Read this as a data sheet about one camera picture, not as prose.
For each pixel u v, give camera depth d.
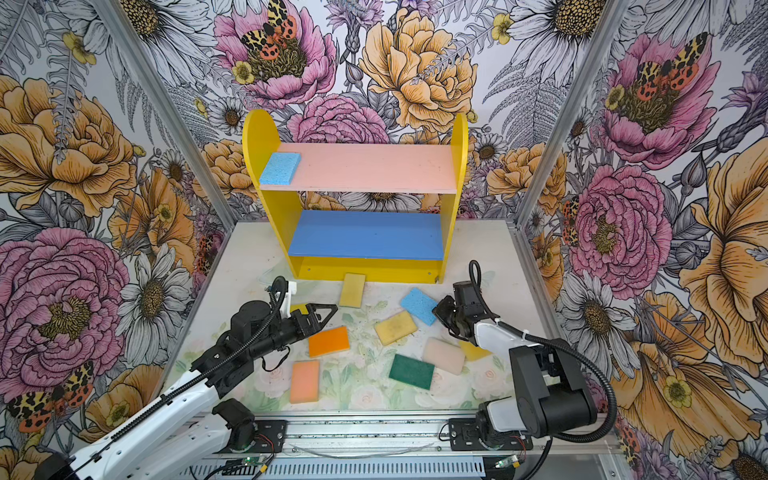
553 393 0.44
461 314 0.72
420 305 0.96
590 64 0.80
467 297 0.72
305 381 0.83
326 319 0.69
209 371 0.51
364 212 1.23
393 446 0.73
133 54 0.77
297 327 0.66
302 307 0.67
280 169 0.76
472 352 0.86
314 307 0.67
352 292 1.00
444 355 0.87
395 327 0.92
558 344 0.47
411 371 0.84
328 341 0.89
